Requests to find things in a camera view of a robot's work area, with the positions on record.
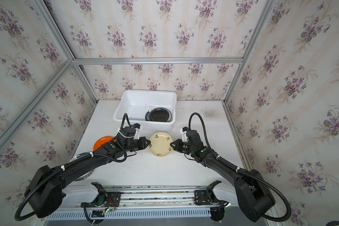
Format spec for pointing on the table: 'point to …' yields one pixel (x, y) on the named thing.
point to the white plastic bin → (137, 102)
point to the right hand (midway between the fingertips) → (174, 143)
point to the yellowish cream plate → (160, 144)
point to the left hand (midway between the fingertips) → (152, 142)
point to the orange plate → (101, 141)
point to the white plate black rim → (147, 116)
